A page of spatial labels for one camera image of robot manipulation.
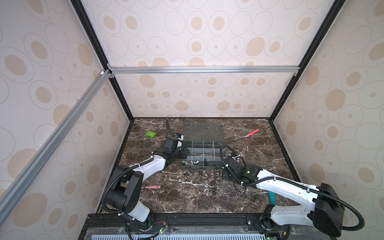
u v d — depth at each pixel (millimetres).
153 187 852
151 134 1089
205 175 896
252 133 1104
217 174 890
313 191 433
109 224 745
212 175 894
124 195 438
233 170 603
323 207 398
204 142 1005
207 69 897
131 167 478
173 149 718
